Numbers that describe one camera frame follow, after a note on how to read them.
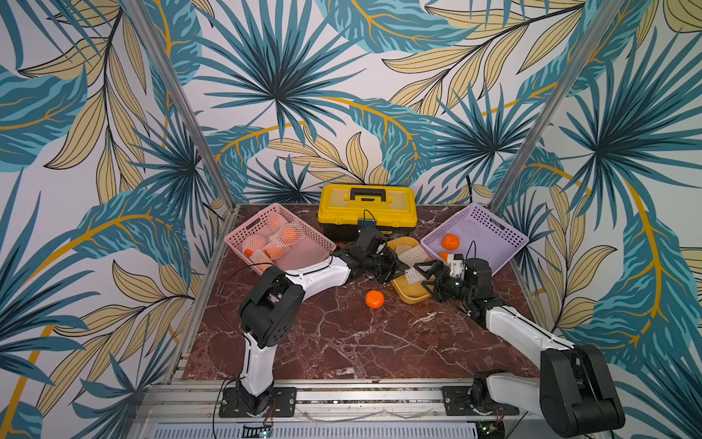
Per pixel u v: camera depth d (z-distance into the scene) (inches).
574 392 16.3
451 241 39.8
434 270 30.3
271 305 20.1
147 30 27.7
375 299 35.3
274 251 38.5
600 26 27.7
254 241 38.7
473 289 26.6
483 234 43.4
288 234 39.6
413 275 32.3
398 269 30.8
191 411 29.5
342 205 38.1
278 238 39.6
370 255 29.2
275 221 41.9
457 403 28.8
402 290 35.2
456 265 31.7
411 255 37.5
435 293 31.0
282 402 28.8
